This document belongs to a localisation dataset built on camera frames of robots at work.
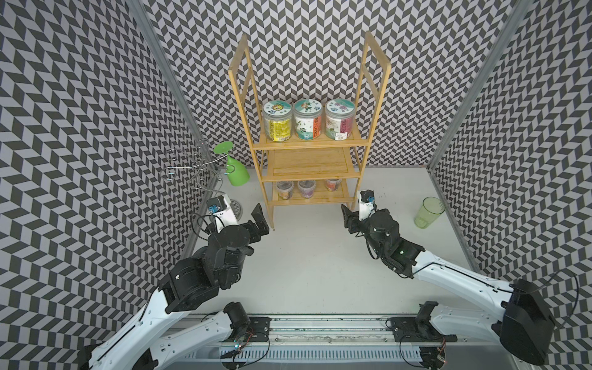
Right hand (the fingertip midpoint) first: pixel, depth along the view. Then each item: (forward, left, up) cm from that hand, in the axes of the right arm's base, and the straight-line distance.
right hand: (350, 207), depth 78 cm
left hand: (-10, +31, +13) cm, 35 cm away
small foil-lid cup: (+7, +23, +1) cm, 24 cm away
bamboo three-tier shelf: (+8, +13, +9) cm, 18 cm away
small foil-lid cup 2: (+8, +15, +1) cm, 17 cm away
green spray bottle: (+16, +42, 0) cm, 45 cm away
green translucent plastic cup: (+6, -34, -11) cm, 36 cm away
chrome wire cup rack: (+40, +68, -21) cm, 82 cm away
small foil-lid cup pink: (+11, +5, -1) cm, 13 cm away
